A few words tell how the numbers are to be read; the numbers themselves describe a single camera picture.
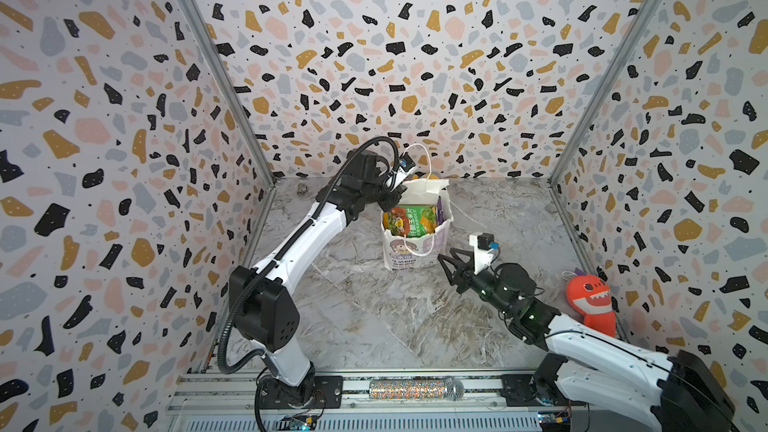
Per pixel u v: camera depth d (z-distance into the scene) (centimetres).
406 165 69
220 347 37
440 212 88
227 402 72
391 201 73
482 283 67
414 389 71
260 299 44
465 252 74
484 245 64
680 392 41
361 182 61
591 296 82
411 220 83
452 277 69
